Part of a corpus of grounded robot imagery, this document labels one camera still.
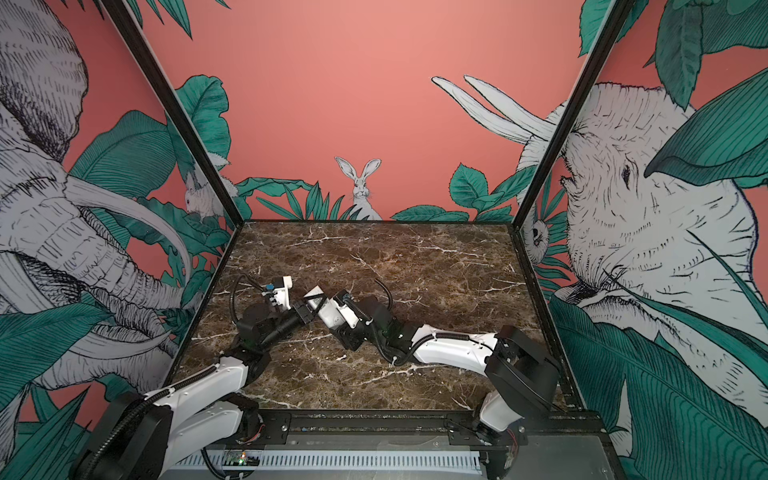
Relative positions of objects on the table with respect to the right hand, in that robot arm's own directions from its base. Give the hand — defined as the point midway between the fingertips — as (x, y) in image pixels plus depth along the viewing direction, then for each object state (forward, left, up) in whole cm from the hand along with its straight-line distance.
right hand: (332, 323), depth 78 cm
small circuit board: (-29, +21, -14) cm, 38 cm away
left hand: (+6, +2, +4) cm, 8 cm away
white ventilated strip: (-29, -4, -14) cm, 33 cm away
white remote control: (+4, +1, 0) cm, 4 cm away
